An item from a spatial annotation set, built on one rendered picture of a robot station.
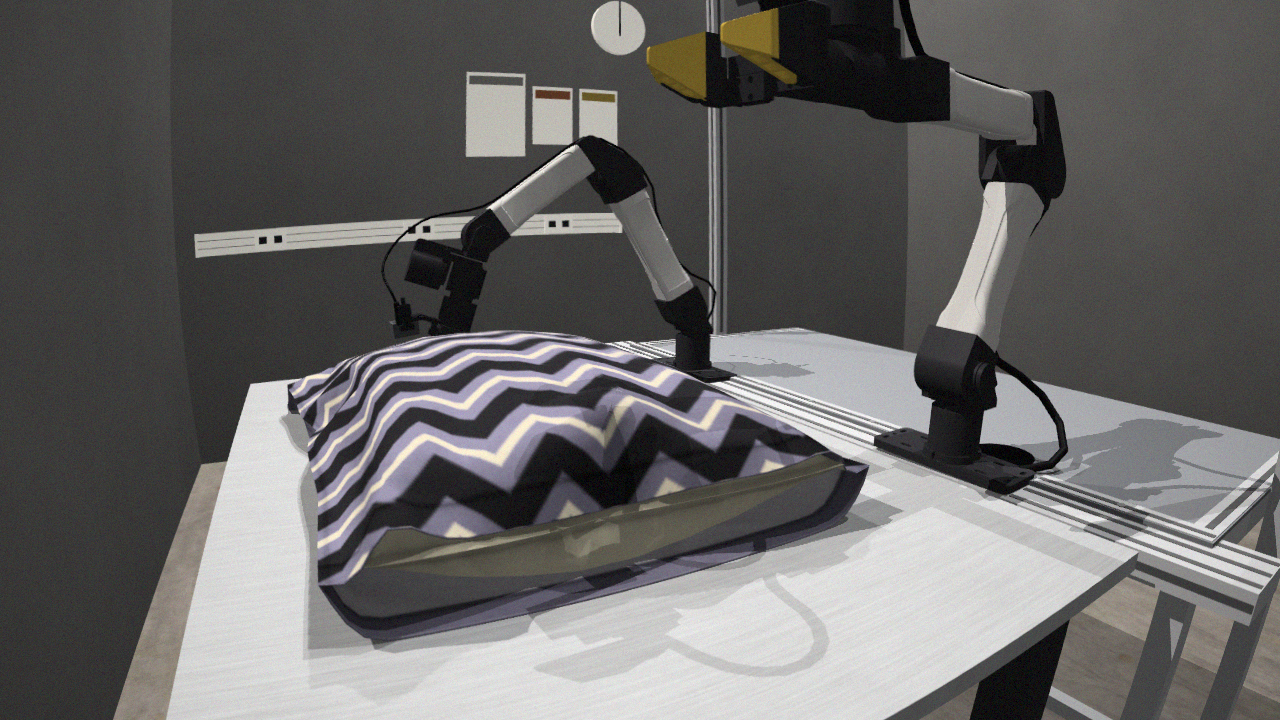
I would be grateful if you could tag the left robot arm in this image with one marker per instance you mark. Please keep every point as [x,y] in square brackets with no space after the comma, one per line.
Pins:
[955,357]

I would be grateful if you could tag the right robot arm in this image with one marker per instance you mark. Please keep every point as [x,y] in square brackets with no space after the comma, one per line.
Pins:
[623,188]

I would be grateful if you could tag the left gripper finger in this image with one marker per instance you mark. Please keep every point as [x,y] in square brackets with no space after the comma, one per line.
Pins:
[756,38]
[681,64]

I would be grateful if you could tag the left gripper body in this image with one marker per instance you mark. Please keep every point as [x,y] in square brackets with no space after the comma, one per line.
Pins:
[803,48]

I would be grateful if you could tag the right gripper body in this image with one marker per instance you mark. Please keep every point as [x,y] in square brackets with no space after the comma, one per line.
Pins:
[456,314]

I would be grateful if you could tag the cream pillow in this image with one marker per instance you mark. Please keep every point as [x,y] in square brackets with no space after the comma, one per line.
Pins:
[591,540]

